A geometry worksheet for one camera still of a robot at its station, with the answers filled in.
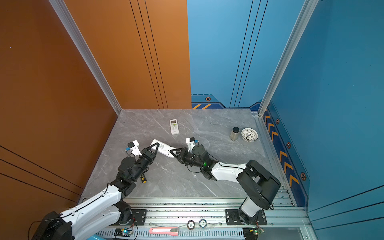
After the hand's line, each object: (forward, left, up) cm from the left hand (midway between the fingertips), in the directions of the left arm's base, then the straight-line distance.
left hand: (159, 143), depth 76 cm
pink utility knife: (-35, -7, -21) cm, 41 cm away
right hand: (-4, -5, -4) cm, 7 cm away
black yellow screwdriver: (-11, +11, -19) cm, 25 cm away
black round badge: (-33, -17, -21) cm, 42 cm away
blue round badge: (-32, -23, -21) cm, 45 cm away
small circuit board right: (-35, -48, -21) cm, 63 cm away
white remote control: (-1, -2, -2) cm, 3 cm away
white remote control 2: (+28, -2, -20) cm, 34 cm away
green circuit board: (-36, +16, -23) cm, 45 cm away
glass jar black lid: (+17, -44, -14) cm, 49 cm away
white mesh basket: (+21, -56, -19) cm, 63 cm away
